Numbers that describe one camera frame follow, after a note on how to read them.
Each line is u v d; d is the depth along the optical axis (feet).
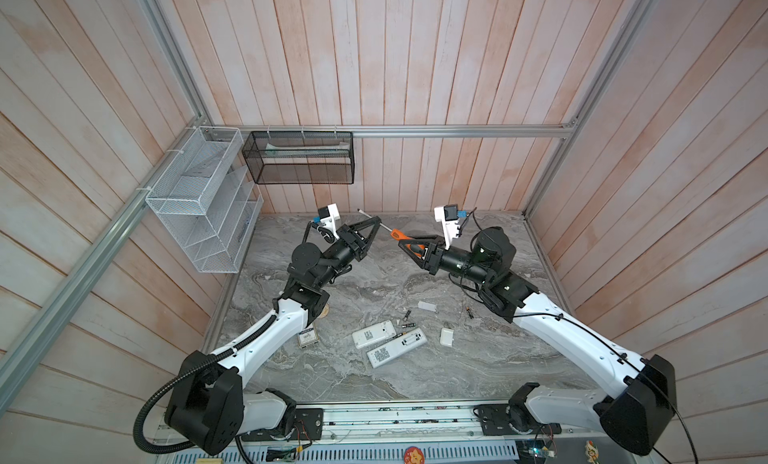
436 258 1.91
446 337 2.90
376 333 2.89
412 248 2.09
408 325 2.96
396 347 2.78
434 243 1.96
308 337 2.82
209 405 1.32
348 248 2.05
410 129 3.21
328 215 2.16
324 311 2.04
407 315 3.04
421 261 2.04
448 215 1.94
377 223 2.18
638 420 1.26
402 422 2.45
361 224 2.16
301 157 3.41
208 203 2.32
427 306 3.13
